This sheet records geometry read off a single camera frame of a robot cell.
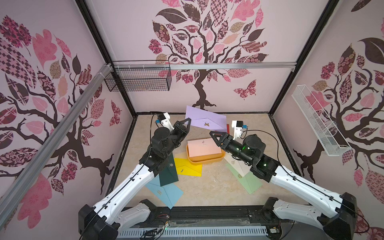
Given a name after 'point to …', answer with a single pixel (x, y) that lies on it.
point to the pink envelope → (203, 147)
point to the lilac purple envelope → (206, 119)
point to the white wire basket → (330, 140)
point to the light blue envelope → (170, 193)
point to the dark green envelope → (168, 174)
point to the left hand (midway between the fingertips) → (191, 121)
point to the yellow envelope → (186, 167)
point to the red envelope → (228, 128)
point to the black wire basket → (140, 79)
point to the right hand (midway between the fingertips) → (210, 137)
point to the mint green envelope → (250, 182)
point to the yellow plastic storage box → (206, 158)
